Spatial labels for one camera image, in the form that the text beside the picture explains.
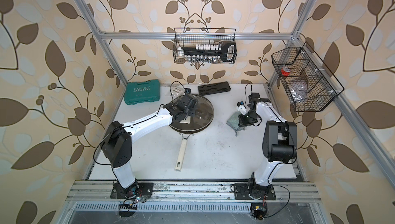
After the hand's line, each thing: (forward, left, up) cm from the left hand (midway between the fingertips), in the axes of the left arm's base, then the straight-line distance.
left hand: (189, 104), depth 88 cm
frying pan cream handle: (-16, +2, -9) cm, 18 cm away
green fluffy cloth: (-5, -27, -12) cm, 30 cm away
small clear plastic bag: (+24, +12, -14) cm, 30 cm away
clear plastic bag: (-6, -53, +17) cm, 56 cm away
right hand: (-7, -33, -10) cm, 35 cm away
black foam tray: (+27, -17, -14) cm, 35 cm away
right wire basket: (-1, -59, +19) cm, 62 cm away
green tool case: (+20, +36, -11) cm, 43 cm away
